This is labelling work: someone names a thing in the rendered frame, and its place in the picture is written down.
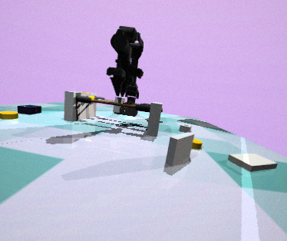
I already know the yellow flat cylinder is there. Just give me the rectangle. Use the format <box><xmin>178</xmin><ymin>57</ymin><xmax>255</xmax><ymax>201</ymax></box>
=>
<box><xmin>192</xmin><ymin>139</ymin><xmax>203</xmax><ymax>150</ymax></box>
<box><xmin>0</xmin><ymin>112</ymin><xmax>18</xmax><ymax>119</ymax></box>

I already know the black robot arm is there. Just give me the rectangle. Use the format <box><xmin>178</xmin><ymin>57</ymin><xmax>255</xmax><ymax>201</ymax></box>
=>
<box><xmin>111</xmin><ymin>26</ymin><xmax>144</xmax><ymax>104</ymax></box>

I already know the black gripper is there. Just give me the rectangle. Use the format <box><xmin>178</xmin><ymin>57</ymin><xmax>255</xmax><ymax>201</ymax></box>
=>
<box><xmin>107</xmin><ymin>57</ymin><xmax>134</xmax><ymax>97</ymax></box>

